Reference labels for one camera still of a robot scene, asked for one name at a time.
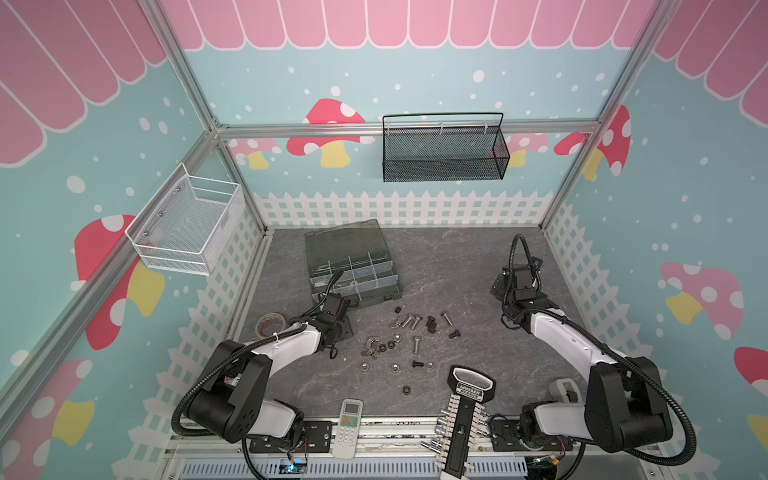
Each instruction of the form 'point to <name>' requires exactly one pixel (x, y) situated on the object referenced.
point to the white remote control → (347, 429)
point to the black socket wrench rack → (470, 388)
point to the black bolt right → (456, 333)
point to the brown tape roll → (270, 323)
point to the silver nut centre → (395, 368)
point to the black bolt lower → (414, 363)
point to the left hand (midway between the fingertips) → (341, 333)
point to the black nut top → (397, 310)
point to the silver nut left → (364, 366)
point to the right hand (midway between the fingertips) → (513, 285)
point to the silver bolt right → (447, 319)
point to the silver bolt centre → (417, 339)
